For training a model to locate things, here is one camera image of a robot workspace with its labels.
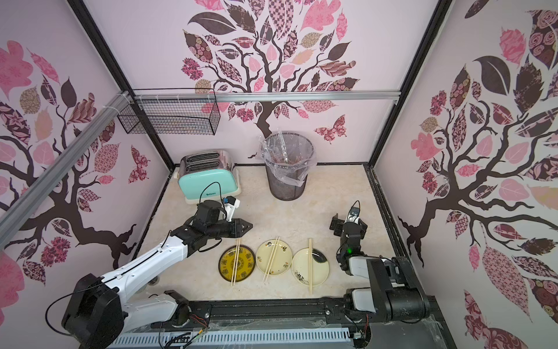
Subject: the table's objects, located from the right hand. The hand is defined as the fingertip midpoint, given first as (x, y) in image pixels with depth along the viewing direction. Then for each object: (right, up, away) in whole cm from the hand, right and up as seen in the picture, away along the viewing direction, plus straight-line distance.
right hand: (351, 215), depth 90 cm
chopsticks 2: (-33, -17, -5) cm, 38 cm away
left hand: (-41, -4, -9) cm, 42 cm away
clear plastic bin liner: (-27, +27, +11) cm, 40 cm away
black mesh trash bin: (-29, +9, +10) cm, 32 cm away
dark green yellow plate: (-44, -19, -4) cm, 48 cm away
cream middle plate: (-29, -17, -4) cm, 34 cm away
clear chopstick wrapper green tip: (-29, +31, +8) cm, 43 cm away
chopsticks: (-48, -18, -6) cm, 51 cm away
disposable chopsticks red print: (-18, -19, -7) cm, 27 cm away
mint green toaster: (-62, +17, +4) cm, 65 cm away
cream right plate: (-22, -20, -6) cm, 30 cm away
